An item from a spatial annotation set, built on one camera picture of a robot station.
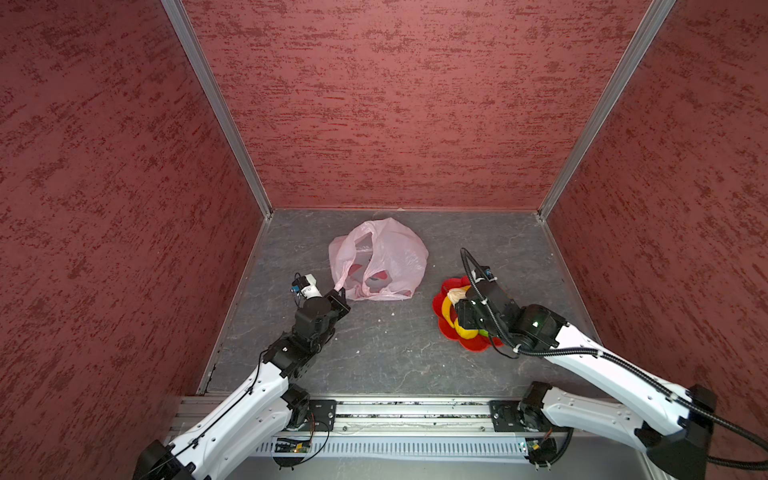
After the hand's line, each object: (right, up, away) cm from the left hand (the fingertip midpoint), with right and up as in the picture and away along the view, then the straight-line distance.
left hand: (348, 293), depth 80 cm
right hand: (+31, -4, -4) cm, 32 cm away
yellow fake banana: (+29, -6, +8) cm, 31 cm away
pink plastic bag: (+9, +8, +15) cm, 19 cm away
